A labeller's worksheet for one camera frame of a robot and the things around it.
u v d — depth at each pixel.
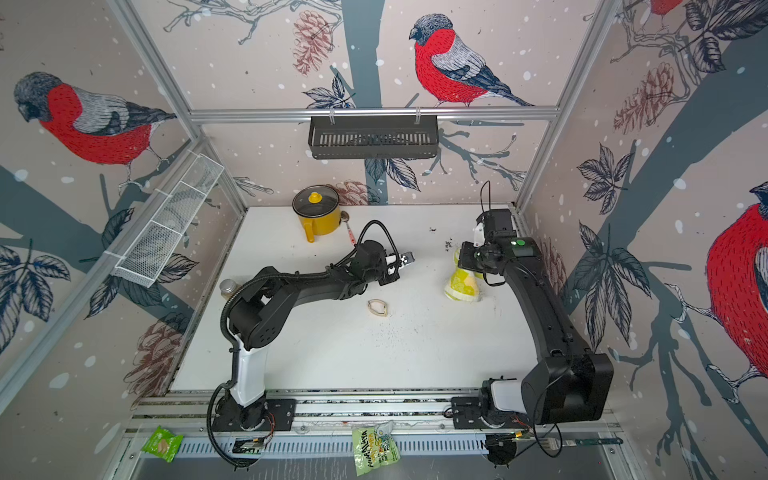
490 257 0.56
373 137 1.05
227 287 0.86
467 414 0.73
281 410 0.73
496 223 0.61
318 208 1.11
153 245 0.81
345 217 1.17
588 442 0.70
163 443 0.70
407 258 0.81
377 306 0.93
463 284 0.80
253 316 0.52
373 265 0.78
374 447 0.69
